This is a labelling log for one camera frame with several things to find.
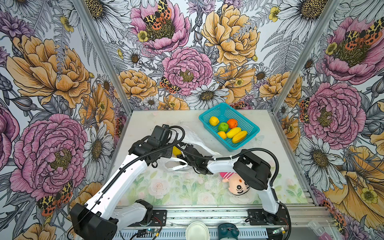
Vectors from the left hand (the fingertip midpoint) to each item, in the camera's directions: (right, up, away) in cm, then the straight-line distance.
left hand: (164, 153), depth 77 cm
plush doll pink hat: (+37, -16, +1) cm, 40 cm away
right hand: (+6, -6, +16) cm, 18 cm away
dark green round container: (+29, -31, -13) cm, 44 cm away
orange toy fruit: (+42, +15, +30) cm, 54 cm away
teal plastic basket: (+37, +24, +39) cm, 59 cm away
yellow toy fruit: (+34, +8, +25) cm, 42 cm away
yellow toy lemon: (+28, +17, +32) cm, 46 cm away
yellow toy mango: (+41, +9, +26) cm, 50 cm away
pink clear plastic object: (+72, -34, -7) cm, 81 cm away
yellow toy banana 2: (+7, +2, -9) cm, 11 cm away
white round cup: (+17, -35, -6) cm, 39 cm away
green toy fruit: (+35, +13, +29) cm, 47 cm away
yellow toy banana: (+45, +6, +25) cm, 52 cm away
